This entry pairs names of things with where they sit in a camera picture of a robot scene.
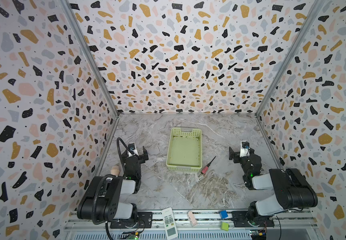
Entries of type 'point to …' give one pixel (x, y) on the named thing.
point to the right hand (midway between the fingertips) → (237, 143)
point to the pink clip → (192, 219)
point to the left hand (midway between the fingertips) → (134, 146)
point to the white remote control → (170, 223)
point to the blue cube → (223, 214)
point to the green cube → (225, 226)
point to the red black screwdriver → (205, 169)
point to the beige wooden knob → (115, 170)
